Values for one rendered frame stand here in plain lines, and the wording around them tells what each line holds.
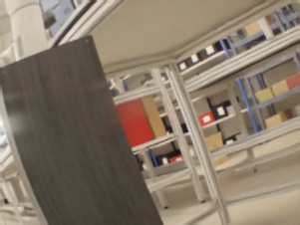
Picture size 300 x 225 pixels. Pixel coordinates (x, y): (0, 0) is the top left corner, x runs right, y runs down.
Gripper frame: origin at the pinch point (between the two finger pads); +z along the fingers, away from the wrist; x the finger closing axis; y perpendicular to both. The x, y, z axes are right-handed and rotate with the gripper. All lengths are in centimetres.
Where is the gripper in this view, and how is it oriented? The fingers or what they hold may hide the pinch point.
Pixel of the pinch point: (62, 0)
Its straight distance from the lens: 139.8
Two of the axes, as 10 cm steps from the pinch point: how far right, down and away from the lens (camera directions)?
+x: 5.8, 4.9, -6.5
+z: 7.2, -6.8, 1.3
